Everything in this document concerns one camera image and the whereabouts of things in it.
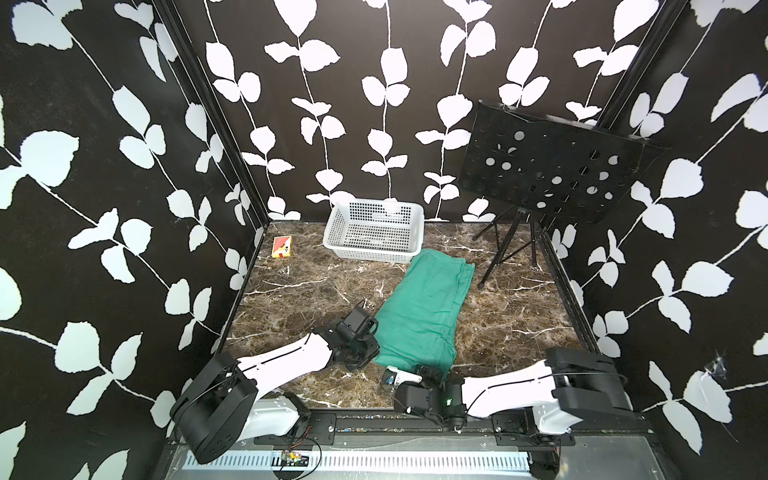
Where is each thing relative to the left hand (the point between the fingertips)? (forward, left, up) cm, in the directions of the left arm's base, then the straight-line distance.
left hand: (382, 347), depth 84 cm
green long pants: (+10, -12, -3) cm, 16 cm away
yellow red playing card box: (+41, +37, -2) cm, 56 cm away
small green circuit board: (-25, +22, -3) cm, 34 cm away
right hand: (-6, -8, -1) cm, 10 cm away
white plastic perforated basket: (+50, 0, -3) cm, 50 cm away
